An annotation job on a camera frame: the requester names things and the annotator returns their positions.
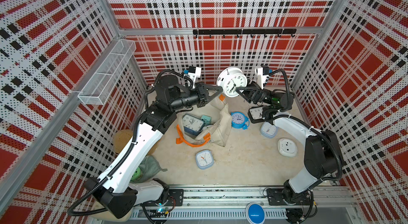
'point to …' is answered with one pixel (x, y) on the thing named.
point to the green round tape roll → (136, 175)
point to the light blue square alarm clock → (204, 159)
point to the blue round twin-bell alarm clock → (239, 120)
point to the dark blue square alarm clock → (192, 125)
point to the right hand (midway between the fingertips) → (234, 87)
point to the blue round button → (255, 213)
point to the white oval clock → (287, 147)
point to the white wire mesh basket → (99, 87)
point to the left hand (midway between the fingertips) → (224, 90)
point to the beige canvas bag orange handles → (218, 131)
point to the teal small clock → (206, 119)
